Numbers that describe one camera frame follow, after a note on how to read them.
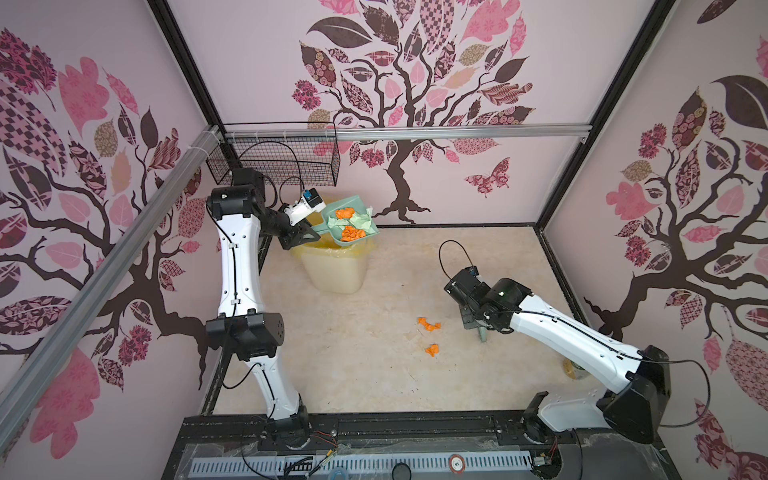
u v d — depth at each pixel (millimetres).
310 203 635
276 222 627
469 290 587
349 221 775
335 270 899
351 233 756
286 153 618
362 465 697
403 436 735
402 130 940
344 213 776
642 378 407
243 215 504
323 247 776
